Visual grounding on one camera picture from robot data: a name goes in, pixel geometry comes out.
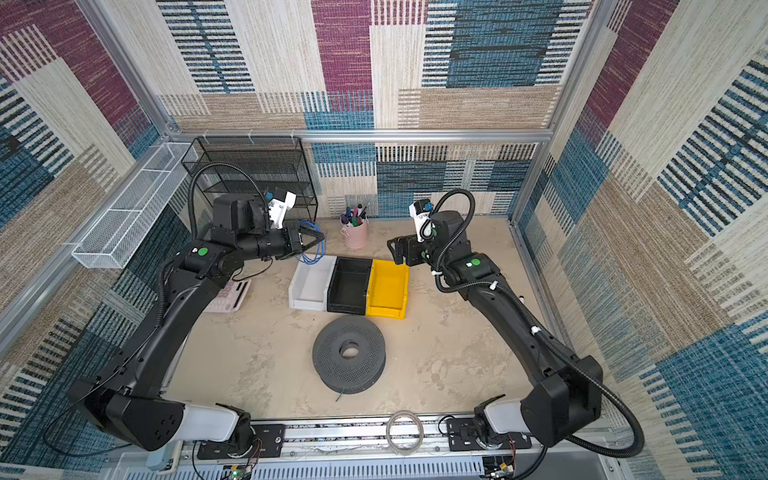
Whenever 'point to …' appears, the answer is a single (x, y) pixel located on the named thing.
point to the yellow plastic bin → (388, 290)
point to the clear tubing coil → (404, 414)
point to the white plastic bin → (309, 287)
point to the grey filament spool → (349, 355)
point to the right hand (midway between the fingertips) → (403, 244)
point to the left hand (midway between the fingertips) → (325, 232)
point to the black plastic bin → (348, 285)
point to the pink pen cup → (355, 236)
